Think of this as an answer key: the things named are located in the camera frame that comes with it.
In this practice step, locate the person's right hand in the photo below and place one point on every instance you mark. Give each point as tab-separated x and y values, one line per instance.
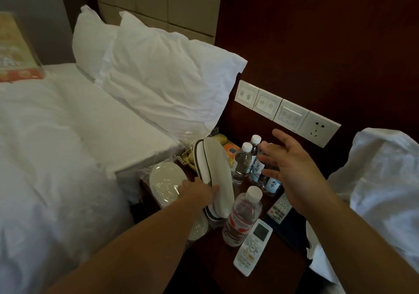
298	176

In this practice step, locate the person's left hand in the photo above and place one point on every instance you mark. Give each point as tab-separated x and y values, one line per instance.
196	194

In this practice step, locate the white slipper dark trim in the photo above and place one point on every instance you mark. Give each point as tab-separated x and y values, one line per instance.
219	166
199	159

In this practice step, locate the person's left forearm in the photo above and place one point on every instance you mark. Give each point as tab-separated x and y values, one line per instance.
137	257

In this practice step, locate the person's right forearm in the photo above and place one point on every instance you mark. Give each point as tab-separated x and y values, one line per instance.
360	254

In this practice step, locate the grey television remote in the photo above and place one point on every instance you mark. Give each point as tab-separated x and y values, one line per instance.
279	209

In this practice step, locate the water bottle red label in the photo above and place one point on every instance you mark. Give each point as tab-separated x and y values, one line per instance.
240	218

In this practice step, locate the white power socket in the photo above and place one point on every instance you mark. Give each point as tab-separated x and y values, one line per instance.
318	129

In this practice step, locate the dark blue folder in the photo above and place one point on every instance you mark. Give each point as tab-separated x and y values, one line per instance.
291	235

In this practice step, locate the yellow telephone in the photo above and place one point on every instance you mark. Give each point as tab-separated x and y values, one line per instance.
220	139

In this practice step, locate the dark wooden nightstand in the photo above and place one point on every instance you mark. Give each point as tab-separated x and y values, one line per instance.
212	261

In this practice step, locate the white air conditioner remote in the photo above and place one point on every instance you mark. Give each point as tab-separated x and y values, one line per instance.
252	249

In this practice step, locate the dark red wooden panel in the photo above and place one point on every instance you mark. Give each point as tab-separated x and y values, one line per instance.
327	42

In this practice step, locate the white bed duvet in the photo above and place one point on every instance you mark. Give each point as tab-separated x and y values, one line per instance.
65	140

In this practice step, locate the beige padded headboard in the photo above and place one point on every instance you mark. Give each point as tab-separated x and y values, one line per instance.
180	2

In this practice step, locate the orange printed gift bag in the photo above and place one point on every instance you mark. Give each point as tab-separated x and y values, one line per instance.
16	51

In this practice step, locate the white wall switch panel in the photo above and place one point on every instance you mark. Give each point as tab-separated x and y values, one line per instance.
290	116
266	104
246	95

